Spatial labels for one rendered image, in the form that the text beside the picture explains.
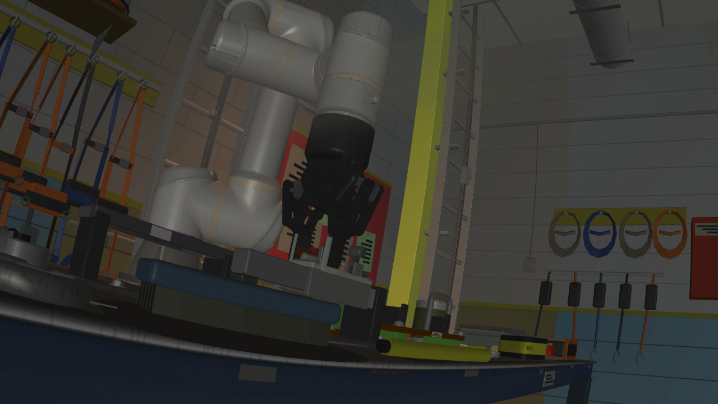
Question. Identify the black square post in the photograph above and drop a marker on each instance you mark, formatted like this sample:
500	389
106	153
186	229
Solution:
88	247

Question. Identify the yellow tube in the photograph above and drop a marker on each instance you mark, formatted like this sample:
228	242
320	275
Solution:
437	352

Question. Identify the grey ceiling duct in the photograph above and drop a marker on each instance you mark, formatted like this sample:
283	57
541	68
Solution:
603	31

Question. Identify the grey wall socket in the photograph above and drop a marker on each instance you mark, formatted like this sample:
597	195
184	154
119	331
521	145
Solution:
529	264

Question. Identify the grey bench anchor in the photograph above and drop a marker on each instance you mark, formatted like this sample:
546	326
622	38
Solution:
438	314

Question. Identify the yellow hook rail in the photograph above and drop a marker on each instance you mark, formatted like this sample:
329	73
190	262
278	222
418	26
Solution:
78	47

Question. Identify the black harness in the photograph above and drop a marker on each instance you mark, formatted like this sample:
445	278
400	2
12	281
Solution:
83	112

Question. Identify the grey parking block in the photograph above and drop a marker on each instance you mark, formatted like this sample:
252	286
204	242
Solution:
275	272

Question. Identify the red wall sign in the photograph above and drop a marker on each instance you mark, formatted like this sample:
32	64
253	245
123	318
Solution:
705	264

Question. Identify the small orange box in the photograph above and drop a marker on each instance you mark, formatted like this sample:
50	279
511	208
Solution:
564	349

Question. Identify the red poster with black lines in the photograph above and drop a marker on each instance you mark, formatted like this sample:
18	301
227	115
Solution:
377	224

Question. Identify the green anchor base plate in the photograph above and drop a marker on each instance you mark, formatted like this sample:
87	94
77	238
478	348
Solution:
426	335

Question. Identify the yellow coil board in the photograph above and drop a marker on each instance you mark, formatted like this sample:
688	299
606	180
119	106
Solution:
617	213

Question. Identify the brown wall shelf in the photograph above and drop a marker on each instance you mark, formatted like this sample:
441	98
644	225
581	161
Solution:
84	17

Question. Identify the blue padded bar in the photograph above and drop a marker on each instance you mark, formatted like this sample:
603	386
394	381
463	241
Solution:
224	289

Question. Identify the dark rail stub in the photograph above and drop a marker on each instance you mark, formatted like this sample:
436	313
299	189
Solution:
162	231

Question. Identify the grey rail runner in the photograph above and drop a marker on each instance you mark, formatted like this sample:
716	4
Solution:
355	259

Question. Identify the black and yellow box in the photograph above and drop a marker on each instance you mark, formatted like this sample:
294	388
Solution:
523	347

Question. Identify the grey round drum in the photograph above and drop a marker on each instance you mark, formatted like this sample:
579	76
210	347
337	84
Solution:
22	247

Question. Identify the grey wall ladder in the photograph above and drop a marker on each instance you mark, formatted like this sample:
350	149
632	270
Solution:
463	168

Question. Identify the yellow-green upright post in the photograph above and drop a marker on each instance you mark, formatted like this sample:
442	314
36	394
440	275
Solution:
422	168

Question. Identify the blue harness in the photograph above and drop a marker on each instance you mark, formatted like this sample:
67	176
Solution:
109	134

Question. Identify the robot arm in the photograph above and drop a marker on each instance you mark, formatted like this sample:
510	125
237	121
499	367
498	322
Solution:
263	140

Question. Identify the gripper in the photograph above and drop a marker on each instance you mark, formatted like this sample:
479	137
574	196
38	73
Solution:
339	146

